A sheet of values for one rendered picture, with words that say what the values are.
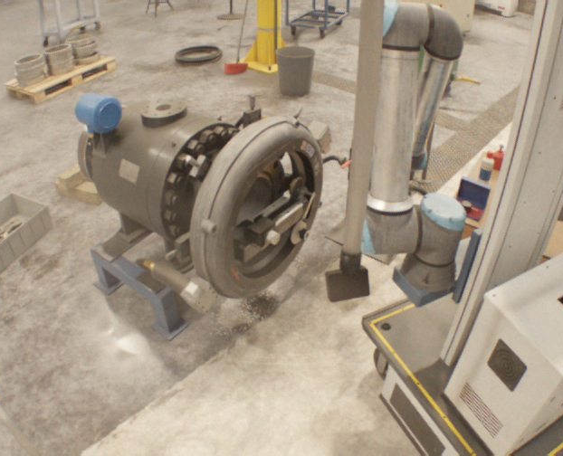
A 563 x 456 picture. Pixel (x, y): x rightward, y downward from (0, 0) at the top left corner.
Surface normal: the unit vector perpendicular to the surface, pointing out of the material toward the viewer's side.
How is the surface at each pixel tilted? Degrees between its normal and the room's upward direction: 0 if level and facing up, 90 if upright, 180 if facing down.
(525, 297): 0
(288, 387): 0
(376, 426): 0
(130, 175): 62
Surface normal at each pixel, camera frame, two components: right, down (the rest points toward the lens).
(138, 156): -0.44, -0.17
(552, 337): 0.00, -0.79
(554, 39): 0.42, 0.55
